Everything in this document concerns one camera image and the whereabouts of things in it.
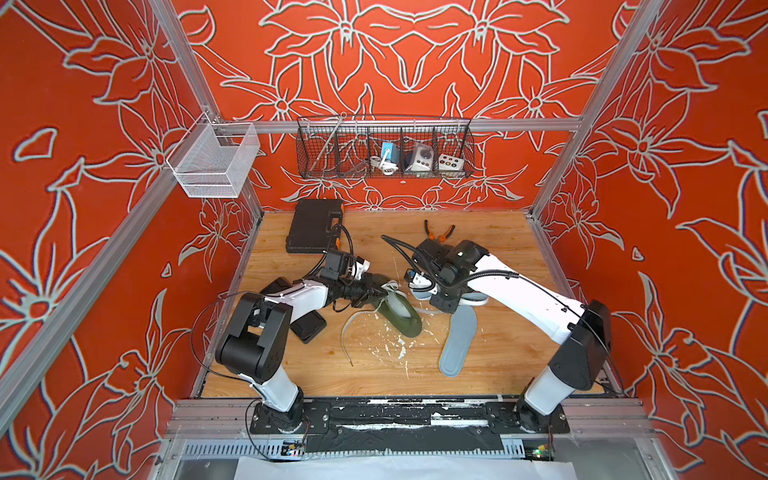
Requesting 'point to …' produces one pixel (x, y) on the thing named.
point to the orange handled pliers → (431, 235)
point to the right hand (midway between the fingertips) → (440, 298)
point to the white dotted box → (448, 163)
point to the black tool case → (309, 225)
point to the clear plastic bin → (212, 159)
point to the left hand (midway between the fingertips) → (388, 292)
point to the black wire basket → (340, 147)
